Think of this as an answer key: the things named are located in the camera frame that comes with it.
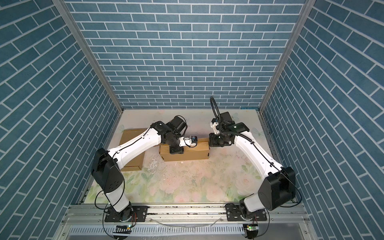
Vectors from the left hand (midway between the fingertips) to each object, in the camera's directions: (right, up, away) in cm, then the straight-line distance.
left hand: (182, 147), depth 84 cm
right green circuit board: (+37, -39, -10) cm, 54 cm away
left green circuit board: (-27, -38, -12) cm, 48 cm away
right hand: (+15, +4, -3) cm, 16 cm away
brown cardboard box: (+11, -2, -3) cm, 11 cm away
